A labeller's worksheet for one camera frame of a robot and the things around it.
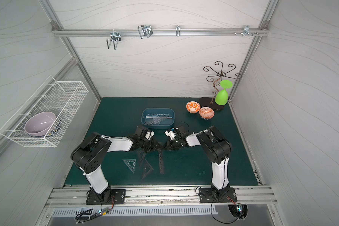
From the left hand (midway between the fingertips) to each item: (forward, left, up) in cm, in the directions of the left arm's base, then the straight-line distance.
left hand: (162, 147), depth 90 cm
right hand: (+1, 0, -3) cm, 3 cm away
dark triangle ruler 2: (-12, +7, -2) cm, 14 cm away
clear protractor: (+22, +6, 0) cm, 23 cm away
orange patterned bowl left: (+35, -22, +1) cm, 41 cm away
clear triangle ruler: (-13, +18, -2) cm, 22 cm away
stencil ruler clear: (+25, -2, -1) cm, 25 cm away
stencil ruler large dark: (-8, 0, -2) cm, 8 cm away
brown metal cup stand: (+43, -38, +29) cm, 65 cm away
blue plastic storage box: (+21, 0, -3) cm, 21 cm away
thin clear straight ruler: (+26, +5, -1) cm, 26 cm away
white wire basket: (+15, +55, +29) cm, 64 cm away
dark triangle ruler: (-9, +13, -2) cm, 16 cm away
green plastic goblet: (+25, -38, +21) cm, 51 cm away
